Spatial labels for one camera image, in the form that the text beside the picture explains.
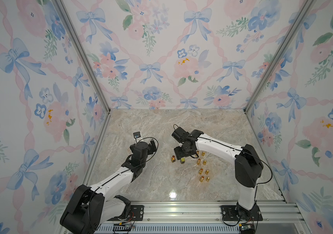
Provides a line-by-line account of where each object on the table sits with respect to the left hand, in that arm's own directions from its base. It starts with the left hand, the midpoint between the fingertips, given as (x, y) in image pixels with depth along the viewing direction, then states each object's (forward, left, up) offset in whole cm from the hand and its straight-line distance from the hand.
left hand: (147, 140), depth 86 cm
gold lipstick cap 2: (-8, -35, -12) cm, 38 cm away
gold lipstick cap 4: (-19, -35, -12) cm, 42 cm away
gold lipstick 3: (-15, -32, -11) cm, 36 cm away
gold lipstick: (-12, -28, +7) cm, 31 cm away
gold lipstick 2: (-9, -31, -11) cm, 34 cm away
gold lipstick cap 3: (-15, -36, -12) cm, 40 cm away
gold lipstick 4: (-19, -31, -10) cm, 38 cm away
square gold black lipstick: (-7, -21, -12) cm, 26 cm away
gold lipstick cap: (-14, -30, +10) cm, 34 cm away
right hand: (-5, -21, -7) cm, 23 cm away
